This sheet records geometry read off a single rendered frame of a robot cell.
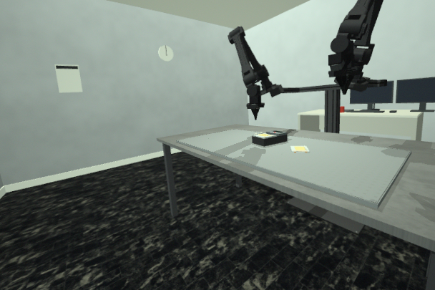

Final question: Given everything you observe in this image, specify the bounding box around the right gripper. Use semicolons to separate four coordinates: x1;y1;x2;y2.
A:
246;103;265;120

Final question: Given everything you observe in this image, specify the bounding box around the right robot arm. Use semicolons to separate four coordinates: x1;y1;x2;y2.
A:
228;26;276;107

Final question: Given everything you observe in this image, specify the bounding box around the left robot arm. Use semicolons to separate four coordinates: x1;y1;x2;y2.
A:
328;0;383;71

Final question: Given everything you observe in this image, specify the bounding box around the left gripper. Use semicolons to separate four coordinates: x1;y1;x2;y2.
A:
328;67;362;95

